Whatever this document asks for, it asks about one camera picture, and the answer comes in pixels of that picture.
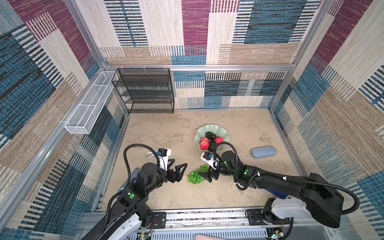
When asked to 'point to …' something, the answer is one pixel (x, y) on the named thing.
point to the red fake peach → (219, 139)
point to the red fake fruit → (204, 139)
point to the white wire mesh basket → (86, 113)
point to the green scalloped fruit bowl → (218, 131)
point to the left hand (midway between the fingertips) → (180, 160)
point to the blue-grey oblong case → (263, 151)
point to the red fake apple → (204, 143)
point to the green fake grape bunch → (194, 177)
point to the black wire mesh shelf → (145, 90)
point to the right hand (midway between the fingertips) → (203, 165)
